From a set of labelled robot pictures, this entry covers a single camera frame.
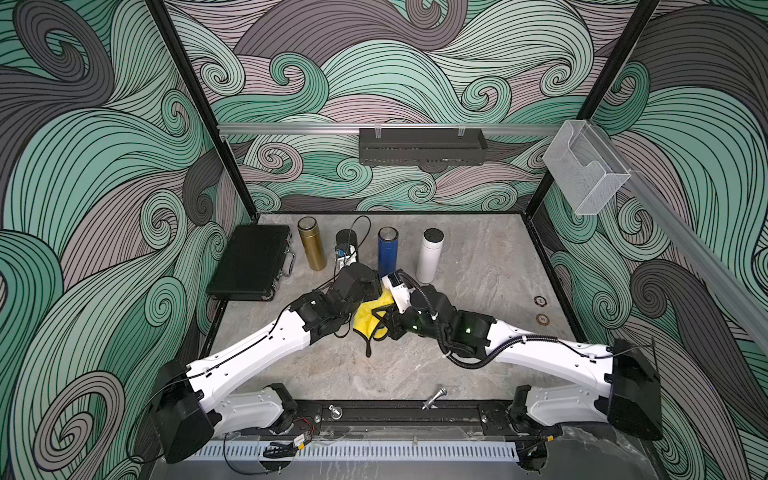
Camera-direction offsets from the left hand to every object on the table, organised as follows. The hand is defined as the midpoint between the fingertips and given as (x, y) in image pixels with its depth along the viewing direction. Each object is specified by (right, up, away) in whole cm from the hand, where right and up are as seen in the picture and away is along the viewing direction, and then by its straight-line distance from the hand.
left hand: (373, 273), depth 76 cm
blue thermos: (+4, +9, +10) cm, 14 cm away
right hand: (0, -9, -4) cm, 10 cm away
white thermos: (+17, +4, +13) cm, 22 cm away
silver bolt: (+18, -31, 0) cm, 36 cm away
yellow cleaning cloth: (-2, -11, -6) cm, 13 cm away
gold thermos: (-19, +3, +21) cm, 29 cm away
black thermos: (-8, +9, +11) cm, 17 cm away
